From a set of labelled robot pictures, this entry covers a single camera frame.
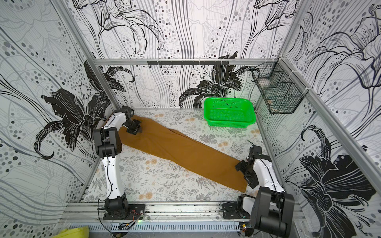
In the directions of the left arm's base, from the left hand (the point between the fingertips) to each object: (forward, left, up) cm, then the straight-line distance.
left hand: (142, 129), depth 106 cm
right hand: (-30, -69, +2) cm, 75 cm away
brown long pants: (-16, -31, 0) cm, 35 cm away
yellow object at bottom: (-61, +10, +9) cm, 62 cm away
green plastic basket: (+18, -68, +2) cm, 70 cm away
